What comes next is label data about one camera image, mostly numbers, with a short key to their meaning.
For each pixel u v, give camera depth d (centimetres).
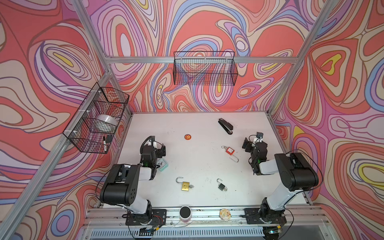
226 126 108
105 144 72
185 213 71
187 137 105
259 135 82
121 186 46
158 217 73
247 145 86
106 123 70
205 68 96
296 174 48
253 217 72
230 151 96
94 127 72
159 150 81
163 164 89
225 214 75
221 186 83
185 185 82
